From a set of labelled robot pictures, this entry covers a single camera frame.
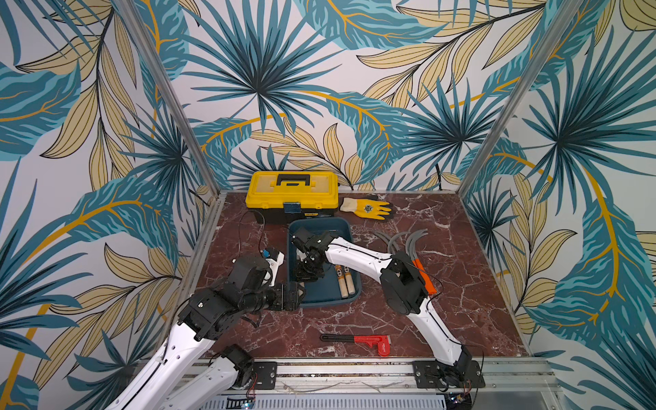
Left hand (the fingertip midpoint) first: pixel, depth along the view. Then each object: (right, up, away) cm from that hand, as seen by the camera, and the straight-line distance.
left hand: (290, 297), depth 68 cm
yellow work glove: (+26, +25, +45) cm, 58 cm away
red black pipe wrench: (+27, -17, +11) cm, 34 cm away
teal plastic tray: (+9, -5, +23) cm, 25 cm away
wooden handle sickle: (+15, -1, +22) cm, 27 cm away
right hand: (-1, -1, +22) cm, 22 cm away
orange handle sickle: (+43, +10, +34) cm, 56 cm away
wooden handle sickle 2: (+32, +14, +38) cm, 51 cm away
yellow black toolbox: (-9, +29, +29) cm, 42 cm away
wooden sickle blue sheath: (+17, -1, +22) cm, 28 cm away
